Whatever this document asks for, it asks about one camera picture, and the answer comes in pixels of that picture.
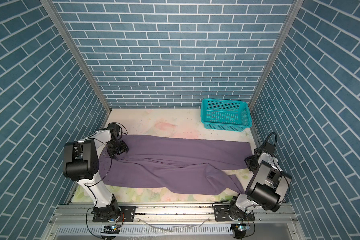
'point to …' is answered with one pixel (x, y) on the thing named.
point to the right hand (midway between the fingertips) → (249, 163)
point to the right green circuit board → (242, 227)
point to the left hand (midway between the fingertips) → (123, 152)
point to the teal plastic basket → (225, 115)
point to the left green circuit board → (111, 229)
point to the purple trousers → (146, 164)
